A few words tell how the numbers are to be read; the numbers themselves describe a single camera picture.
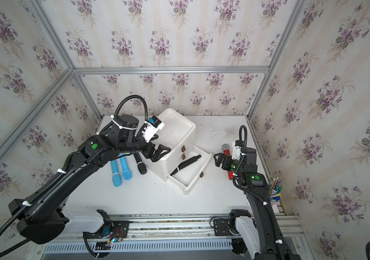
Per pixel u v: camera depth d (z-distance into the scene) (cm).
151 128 54
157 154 56
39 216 37
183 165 90
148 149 55
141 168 90
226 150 98
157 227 75
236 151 70
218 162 70
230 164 69
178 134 80
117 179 86
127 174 87
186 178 88
